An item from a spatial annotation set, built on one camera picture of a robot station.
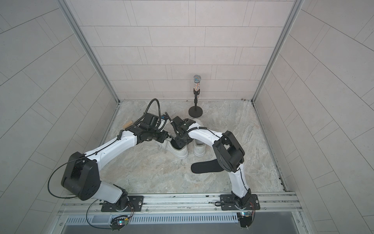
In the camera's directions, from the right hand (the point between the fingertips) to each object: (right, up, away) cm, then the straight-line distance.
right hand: (182, 143), depth 91 cm
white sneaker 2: (+11, -1, -10) cm, 15 cm away
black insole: (+14, -12, -8) cm, 20 cm away
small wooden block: (-40, +11, +11) cm, 43 cm away
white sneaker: (0, -4, -9) cm, 10 cm away
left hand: (-7, +7, -5) cm, 11 cm away
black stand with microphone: (+9, +20, +18) cm, 28 cm away
